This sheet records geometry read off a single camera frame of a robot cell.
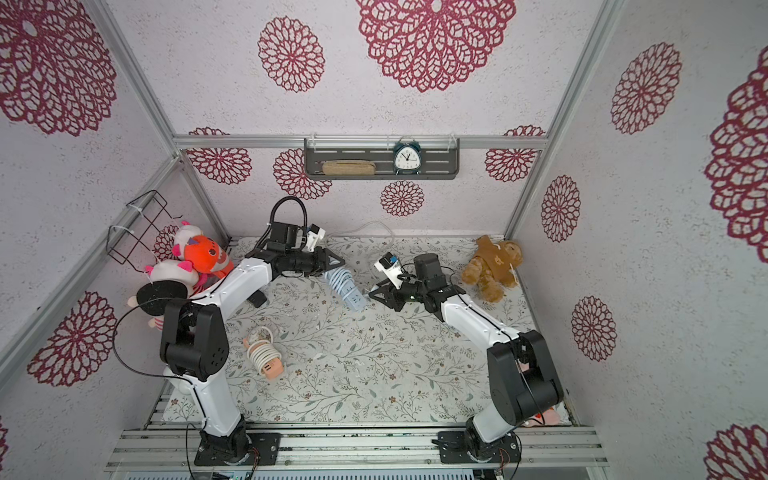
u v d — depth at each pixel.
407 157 0.90
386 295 0.75
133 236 0.76
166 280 0.81
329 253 0.83
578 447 0.76
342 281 0.83
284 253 0.73
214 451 0.68
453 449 0.73
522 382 0.44
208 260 0.89
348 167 0.88
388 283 0.77
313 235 0.85
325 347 0.92
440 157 0.92
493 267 1.02
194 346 0.50
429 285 0.69
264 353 0.84
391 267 0.73
